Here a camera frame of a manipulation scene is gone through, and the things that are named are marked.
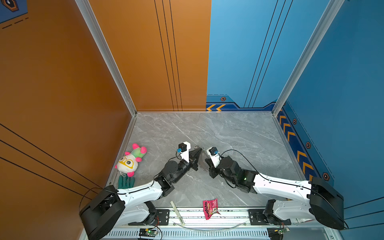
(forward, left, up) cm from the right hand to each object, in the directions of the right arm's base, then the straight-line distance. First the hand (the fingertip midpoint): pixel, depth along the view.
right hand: (206, 160), depth 79 cm
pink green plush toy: (+1, +45, -6) cm, 45 cm away
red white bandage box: (-25, -45, -13) cm, 53 cm away
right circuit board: (-30, -33, -16) cm, 47 cm away
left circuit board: (-30, +28, -15) cm, 44 cm away
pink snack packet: (-20, -2, -13) cm, 24 cm away
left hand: (+2, +2, +8) cm, 9 cm away
